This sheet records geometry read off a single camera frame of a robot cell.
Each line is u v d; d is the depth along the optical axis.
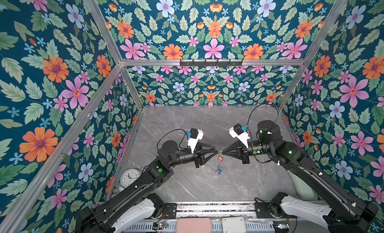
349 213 0.38
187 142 0.56
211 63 0.93
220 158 0.59
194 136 0.55
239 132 0.52
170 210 0.73
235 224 0.69
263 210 0.73
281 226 0.70
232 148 0.57
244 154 0.52
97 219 0.40
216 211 0.75
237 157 0.57
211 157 0.59
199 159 0.55
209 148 0.62
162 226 0.69
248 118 1.12
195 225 0.70
